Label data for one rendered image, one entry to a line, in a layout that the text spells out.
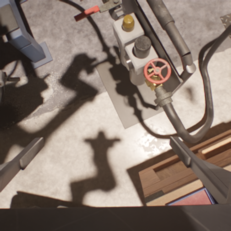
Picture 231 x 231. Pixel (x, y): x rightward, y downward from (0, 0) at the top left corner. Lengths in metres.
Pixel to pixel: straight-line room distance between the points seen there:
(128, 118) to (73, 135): 0.33
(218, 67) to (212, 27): 0.25
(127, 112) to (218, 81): 0.54
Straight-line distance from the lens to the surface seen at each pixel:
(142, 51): 0.50
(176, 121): 0.52
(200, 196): 0.52
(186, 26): 1.20
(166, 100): 0.52
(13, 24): 1.03
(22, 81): 1.20
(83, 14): 0.61
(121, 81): 0.99
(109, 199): 1.00
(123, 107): 0.95
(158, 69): 0.48
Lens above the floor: 0.94
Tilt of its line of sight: 81 degrees down
